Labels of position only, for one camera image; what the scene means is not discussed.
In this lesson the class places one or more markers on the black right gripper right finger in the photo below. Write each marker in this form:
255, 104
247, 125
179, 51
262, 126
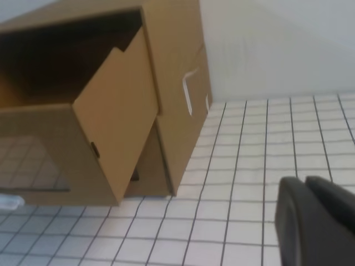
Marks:
338, 202

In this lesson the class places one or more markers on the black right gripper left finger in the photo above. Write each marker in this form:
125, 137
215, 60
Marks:
307, 234

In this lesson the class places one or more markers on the brown cardboard shoebox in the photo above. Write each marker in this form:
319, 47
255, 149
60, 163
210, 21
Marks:
101, 100

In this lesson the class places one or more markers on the white drawer handle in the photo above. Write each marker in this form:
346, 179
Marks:
11, 202

